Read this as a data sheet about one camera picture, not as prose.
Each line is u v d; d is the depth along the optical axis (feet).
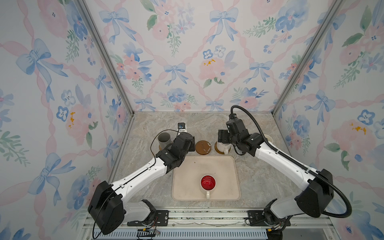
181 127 2.22
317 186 1.33
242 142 1.89
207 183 2.74
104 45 2.75
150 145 3.39
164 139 2.99
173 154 1.92
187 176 2.90
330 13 2.32
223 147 2.98
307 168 1.44
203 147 3.27
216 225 2.36
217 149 3.20
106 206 1.30
